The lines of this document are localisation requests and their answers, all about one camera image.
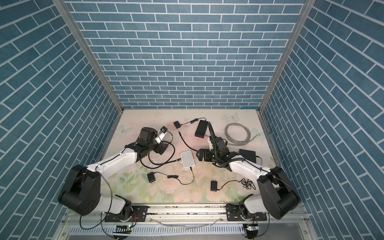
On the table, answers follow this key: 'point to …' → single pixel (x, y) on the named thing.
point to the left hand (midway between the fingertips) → (160, 138)
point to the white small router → (187, 159)
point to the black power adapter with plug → (247, 184)
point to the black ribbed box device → (201, 128)
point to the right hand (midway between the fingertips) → (201, 152)
